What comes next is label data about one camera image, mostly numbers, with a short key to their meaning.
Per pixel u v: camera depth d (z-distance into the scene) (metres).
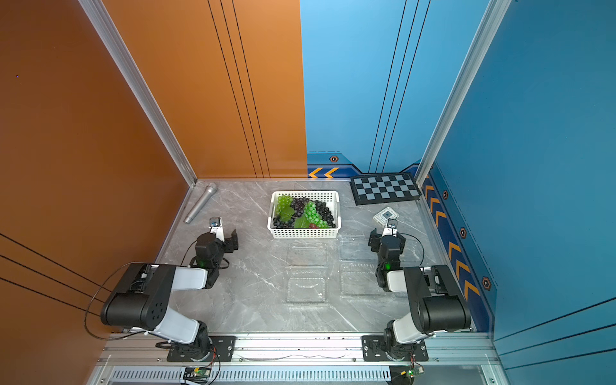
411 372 0.70
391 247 0.70
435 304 0.45
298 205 1.04
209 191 1.12
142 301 0.45
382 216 1.05
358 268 0.90
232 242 0.85
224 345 0.74
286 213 1.00
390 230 0.79
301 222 0.96
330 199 1.09
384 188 1.12
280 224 0.98
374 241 0.84
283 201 1.05
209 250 0.72
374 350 0.72
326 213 1.03
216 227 0.81
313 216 1.00
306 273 0.88
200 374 0.72
